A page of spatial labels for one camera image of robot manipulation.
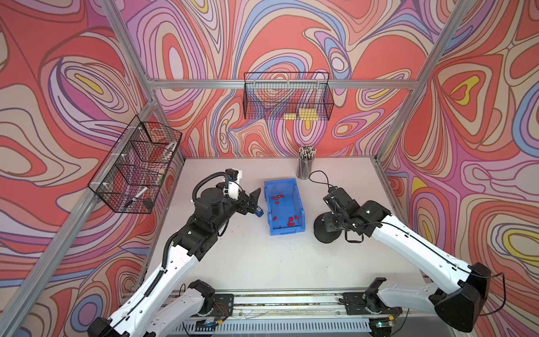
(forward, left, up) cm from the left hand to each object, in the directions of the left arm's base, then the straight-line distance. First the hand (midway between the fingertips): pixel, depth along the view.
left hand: (250, 186), depth 69 cm
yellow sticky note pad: (+38, -23, +4) cm, 44 cm away
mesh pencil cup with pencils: (+29, -24, -17) cm, 41 cm away
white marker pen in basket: (-1, +41, -5) cm, 41 cm away
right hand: (-7, -30, -15) cm, 35 cm away
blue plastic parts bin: (+7, -14, -32) cm, 36 cm away
